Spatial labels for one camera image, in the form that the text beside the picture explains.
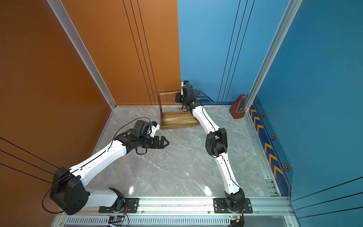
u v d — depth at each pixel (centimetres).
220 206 72
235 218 72
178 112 111
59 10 70
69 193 40
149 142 69
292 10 70
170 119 112
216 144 64
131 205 74
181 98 86
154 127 75
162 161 89
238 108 106
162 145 71
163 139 72
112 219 72
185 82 87
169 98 97
